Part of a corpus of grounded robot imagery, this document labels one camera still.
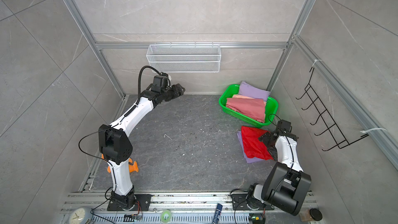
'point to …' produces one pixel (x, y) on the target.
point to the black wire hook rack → (331, 128)
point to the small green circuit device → (257, 218)
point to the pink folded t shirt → (254, 108)
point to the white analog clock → (79, 215)
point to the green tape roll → (162, 216)
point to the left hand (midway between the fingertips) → (181, 87)
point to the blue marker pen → (217, 214)
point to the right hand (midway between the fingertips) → (267, 144)
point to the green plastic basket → (271, 106)
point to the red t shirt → (253, 146)
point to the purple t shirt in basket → (246, 89)
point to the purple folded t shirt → (250, 159)
